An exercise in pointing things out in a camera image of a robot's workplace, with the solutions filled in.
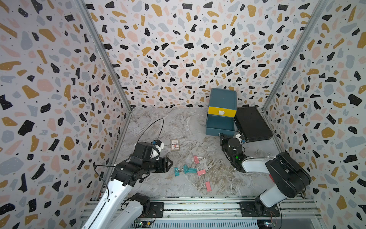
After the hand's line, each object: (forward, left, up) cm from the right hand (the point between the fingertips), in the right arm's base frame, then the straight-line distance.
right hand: (219, 132), depth 89 cm
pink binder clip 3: (-28, +7, -14) cm, 32 cm away
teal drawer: (+10, 0, -3) cm, 10 cm away
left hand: (-23, +27, +5) cm, 36 cm away
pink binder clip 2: (-20, +11, -13) cm, 26 cm away
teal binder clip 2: (-19, +21, -12) cm, 31 cm away
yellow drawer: (+13, -2, +5) cm, 14 cm away
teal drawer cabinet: (+15, -2, +8) cm, 17 cm away
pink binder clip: (-12, +15, -13) cm, 23 cm away
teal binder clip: (-21, +26, -13) cm, 35 cm away
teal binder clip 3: (-20, +17, -12) cm, 29 cm away
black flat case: (+14, -26, -9) cm, 31 cm away
